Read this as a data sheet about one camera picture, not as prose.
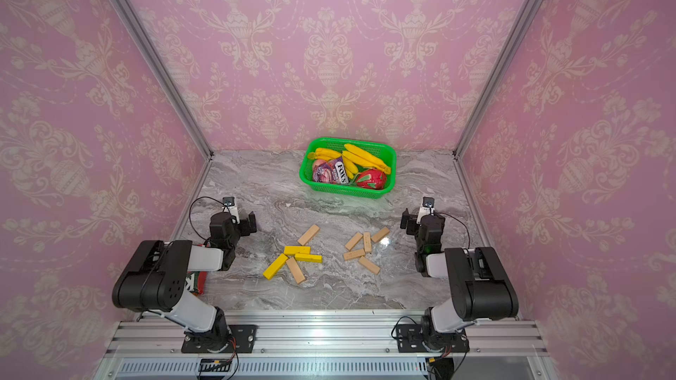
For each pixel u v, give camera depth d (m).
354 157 1.09
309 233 0.95
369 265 0.87
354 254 0.90
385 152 1.11
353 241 0.93
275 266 0.87
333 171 1.05
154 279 0.45
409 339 0.73
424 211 0.82
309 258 0.88
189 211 1.02
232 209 0.85
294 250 0.90
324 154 1.10
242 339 0.74
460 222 0.76
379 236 0.95
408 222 0.87
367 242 0.92
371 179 1.00
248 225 0.90
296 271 0.86
